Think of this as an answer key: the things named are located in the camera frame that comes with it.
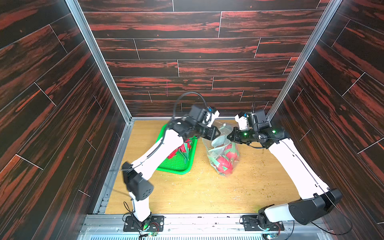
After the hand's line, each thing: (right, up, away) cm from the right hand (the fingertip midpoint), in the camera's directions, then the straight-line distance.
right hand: (230, 135), depth 76 cm
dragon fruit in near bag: (-1, -16, +9) cm, 19 cm away
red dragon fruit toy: (-24, -8, +17) cm, 30 cm away
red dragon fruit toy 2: (-32, -12, +19) cm, 39 cm away
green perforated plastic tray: (-29, -19, +20) cm, 40 cm away
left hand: (-6, +1, -3) cm, 7 cm away
